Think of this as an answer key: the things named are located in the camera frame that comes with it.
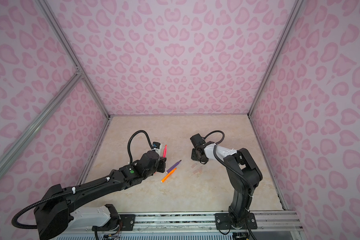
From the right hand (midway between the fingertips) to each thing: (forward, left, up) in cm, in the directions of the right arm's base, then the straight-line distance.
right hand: (196, 156), depth 95 cm
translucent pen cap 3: (-9, -2, -2) cm, 10 cm away
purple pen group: (-7, +15, -2) cm, 16 cm away
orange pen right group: (-11, +16, 0) cm, 20 cm away
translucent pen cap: (-5, +1, -1) cm, 6 cm away
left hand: (-8, +17, +13) cm, 22 cm away
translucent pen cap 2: (-7, -2, -3) cm, 7 cm away
